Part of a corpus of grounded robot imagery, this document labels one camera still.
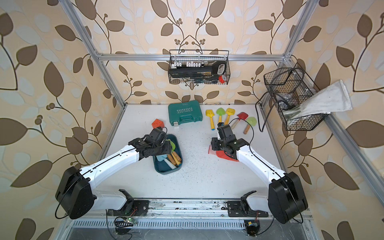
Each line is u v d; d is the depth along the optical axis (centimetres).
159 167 87
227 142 64
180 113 110
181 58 91
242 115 112
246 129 105
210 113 113
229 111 115
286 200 40
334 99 57
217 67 85
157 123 102
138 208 74
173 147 92
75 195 41
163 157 92
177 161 87
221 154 73
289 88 86
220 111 116
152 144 62
